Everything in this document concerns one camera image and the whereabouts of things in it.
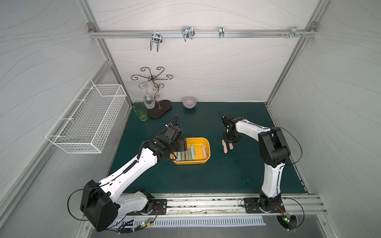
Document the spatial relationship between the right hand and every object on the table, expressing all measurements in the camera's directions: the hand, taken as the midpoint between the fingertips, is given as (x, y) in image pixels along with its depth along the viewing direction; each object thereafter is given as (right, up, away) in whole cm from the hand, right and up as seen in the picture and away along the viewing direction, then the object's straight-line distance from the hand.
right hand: (230, 139), depth 98 cm
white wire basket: (-76, +12, -29) cm, 82 cm away
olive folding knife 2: (-29, -9, -7) cm, 31 cm away
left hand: (-31, +1, -19) cm, 36 cm away
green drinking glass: (-63, +21, +6) cm, 67 cm away
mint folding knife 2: (-26, -7, -5) cm, 27 cm away
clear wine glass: (-54, +26, -5) cm, 60 cm away
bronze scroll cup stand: (-49, +23, +17) cm, 57 cm away
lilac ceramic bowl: (-29, +28, +21) cm, 45 cm away
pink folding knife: (-4, -4, -3) cm, 6 cm away
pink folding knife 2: (-18, -7, -5) cm, 20 cm away
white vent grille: (-46, -34, -29) cm, 64 cm away
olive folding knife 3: (-27, -10, -8) cm, 30 cm away
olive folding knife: (-32, -9, -7) cm, 34 cm away
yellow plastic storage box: (-19, -6, -4) cm, 21 cm away
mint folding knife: (-34, -9, -7) cm, 36 cm away
